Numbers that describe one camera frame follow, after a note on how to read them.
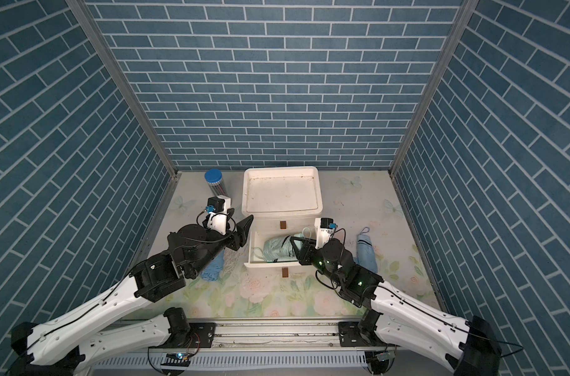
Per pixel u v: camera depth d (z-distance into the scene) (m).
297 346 0.74
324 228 0.64
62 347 0.40
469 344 0.42
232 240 0.56
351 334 0.74
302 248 0.69
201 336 0.73
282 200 0.80
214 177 0.93
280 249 0.72
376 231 0.99
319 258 0.64
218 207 0.52
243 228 0.57
